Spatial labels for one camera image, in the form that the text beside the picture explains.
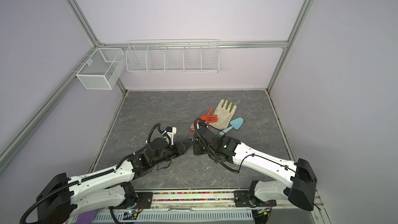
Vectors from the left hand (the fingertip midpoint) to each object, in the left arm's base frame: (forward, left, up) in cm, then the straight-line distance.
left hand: (192, 146), depth 74 cm
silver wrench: (-24, +6, -16) cm, 30 cm away
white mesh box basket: (+53, +58, +7) cm, 78 cm away
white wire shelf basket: (+57, +11, +13) cm, 59 cm away
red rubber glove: (+26, -9, -15) cm, 32 cm away
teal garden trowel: (+21, -28, -17) cm, 39 cm away
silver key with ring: (-6, -5, -16) cm, 18 cm away
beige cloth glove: (+27, -21, -16) cm, 38 cm away
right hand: (+1, -1, 0) cm, 1 cm away
